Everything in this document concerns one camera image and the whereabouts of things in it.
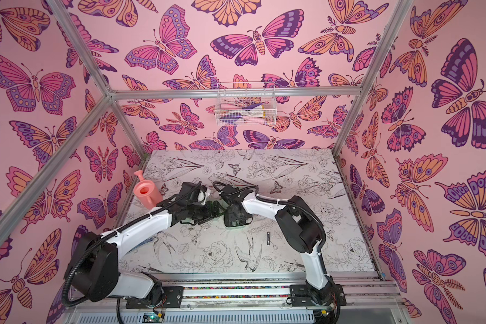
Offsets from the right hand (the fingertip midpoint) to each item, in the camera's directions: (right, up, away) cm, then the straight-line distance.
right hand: (236, 214), depth 95 cm
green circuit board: (-29, -32, -22) cm, 49 cm away
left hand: (-5, +3, -10) cm, 12 cm away
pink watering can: (-39, +10, -5) cm, 41 cm away
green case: (+1, +2, -12) cm, 12 cm away
